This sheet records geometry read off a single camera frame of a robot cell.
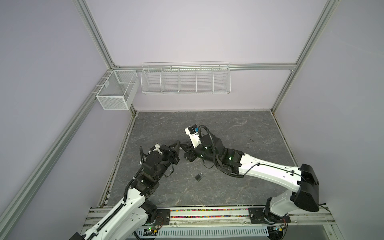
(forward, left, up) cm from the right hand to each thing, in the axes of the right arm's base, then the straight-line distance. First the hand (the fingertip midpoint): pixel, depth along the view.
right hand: (180, 146), depth 68 cm
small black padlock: (-4, -8, -28) cm, 30 cm away
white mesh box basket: (+47, +47, -3) cm, 66 cm away
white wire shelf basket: (+52, +3, +2) cm, 52 cm away
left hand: (+3, 0, -1) cm, 4 cm away
